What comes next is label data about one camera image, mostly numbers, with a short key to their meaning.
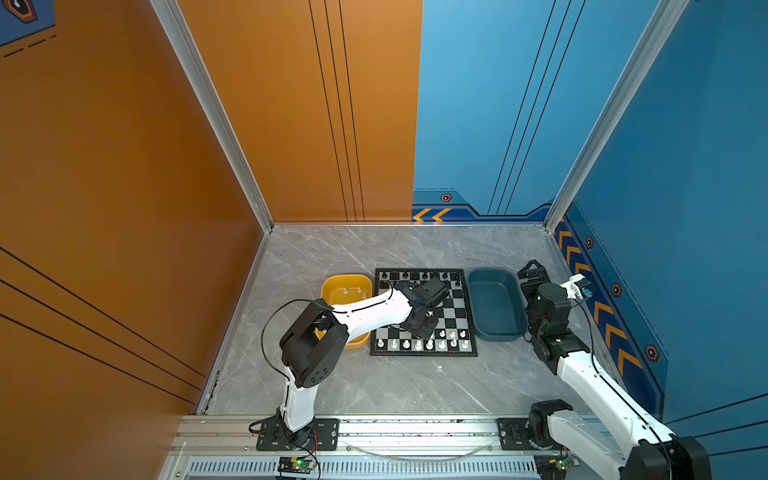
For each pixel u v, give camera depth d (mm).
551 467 712
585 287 669
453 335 870
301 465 705
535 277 715
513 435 725
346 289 996
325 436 735
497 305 966
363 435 753
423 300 666
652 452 395
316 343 483
